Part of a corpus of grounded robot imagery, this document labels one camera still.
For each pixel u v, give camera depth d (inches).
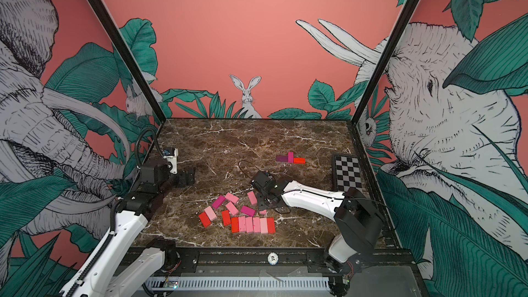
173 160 27.0
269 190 24.5
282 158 41.0
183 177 27.6
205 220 32.9
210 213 33.7
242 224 32.3
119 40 33.8
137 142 40.0
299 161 40.8
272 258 29.5
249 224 32.3
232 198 35.2
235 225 32.3
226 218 33.1
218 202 34.7
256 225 32.2
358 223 17.1
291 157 41.0
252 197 35.5
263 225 32.3
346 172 37.6
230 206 34.4
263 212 33.8
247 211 34.1
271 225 32.5
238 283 27.6
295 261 29.9
